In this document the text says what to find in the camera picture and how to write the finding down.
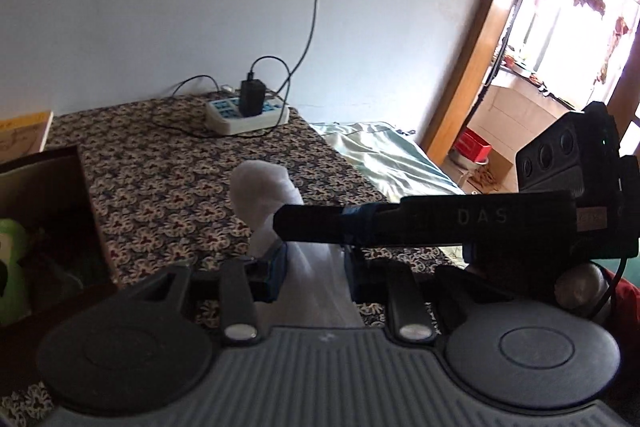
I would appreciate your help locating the black charger adapter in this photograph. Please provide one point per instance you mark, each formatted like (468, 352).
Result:
(252, 96)

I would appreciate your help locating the red box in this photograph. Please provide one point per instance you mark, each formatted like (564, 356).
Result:
(472, 146)

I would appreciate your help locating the light green bed sheet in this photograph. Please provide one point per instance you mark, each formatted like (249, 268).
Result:
(388, 158)

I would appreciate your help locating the wooden door frame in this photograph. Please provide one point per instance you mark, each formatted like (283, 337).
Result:
(466, 73)

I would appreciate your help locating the person's right hand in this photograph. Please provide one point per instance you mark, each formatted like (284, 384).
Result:
(580, 289)

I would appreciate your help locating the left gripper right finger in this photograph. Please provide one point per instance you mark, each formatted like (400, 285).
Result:
(357, 271)

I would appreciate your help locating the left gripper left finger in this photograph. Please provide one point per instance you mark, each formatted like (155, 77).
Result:
(268, 273)

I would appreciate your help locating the white soft cloth toy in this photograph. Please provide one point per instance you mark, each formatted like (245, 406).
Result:
(315, 291)

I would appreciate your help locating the brown cardboard box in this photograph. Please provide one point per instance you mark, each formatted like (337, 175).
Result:
(48, 195)

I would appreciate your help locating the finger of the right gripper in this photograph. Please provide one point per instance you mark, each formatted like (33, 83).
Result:
(367, 225)

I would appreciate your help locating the patterned floral bed cover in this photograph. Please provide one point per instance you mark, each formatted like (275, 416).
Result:
(162, 196)

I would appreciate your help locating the large yellow book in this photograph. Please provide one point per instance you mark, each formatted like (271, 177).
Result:
(24, 135)

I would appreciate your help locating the green frog plush toy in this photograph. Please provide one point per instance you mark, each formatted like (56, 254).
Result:
(14, 305)

